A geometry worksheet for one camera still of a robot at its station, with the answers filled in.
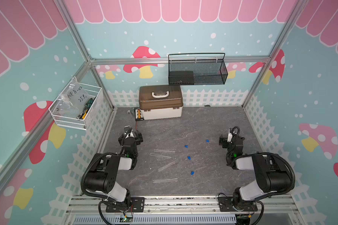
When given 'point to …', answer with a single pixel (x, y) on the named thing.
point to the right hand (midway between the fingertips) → (229, 134)
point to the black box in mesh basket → (181, 78)
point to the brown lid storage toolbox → (157, 101)
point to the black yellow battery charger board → (138, 114)
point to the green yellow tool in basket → (88, 105)
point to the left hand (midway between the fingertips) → (131, 134)
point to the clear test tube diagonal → (163, 167)
